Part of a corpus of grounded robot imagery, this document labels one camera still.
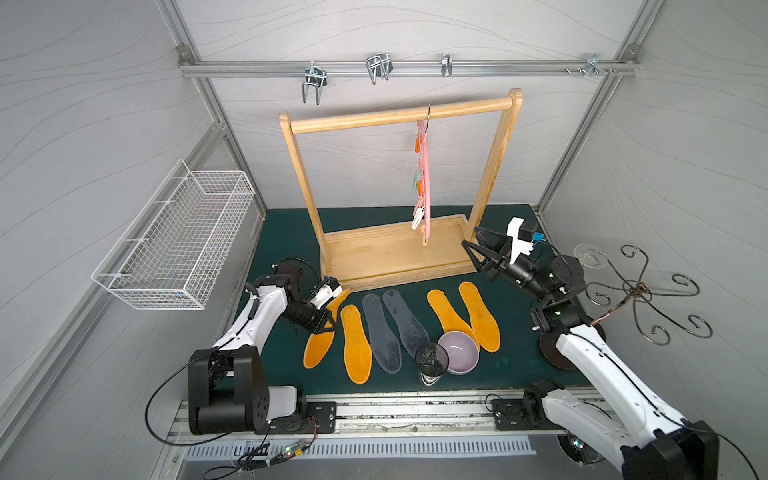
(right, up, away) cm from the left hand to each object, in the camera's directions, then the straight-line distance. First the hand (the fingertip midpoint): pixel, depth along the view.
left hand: (330, 327), depth 81 cm
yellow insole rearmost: (-1, -2, -6) cm, 7 cm away
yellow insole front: (+45, -2, +10) cm, 46 cm away
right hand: (+34, +26, -17) cm, 46 cm away
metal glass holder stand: (+69, +14, -19) cm, 73 cm away
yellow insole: (+35, -1, +10) cm, 36 cm away
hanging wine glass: (+62, +21, -15) cm, 67 cm away
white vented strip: (+14, -26, -11) cm, 31 cm away
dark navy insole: (+23, -4, +6) cm, 24 cm away
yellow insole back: (+7, -9, +3) cm, 12 cm away
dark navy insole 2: (+15, -6, +6) cm, 17 cm away
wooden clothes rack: (+6, +17, +25) cm, 31 cm away
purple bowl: (+37, -8, +1) cm, 38 cm away
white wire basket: (-34, +22, -12) cm, 42 cm away
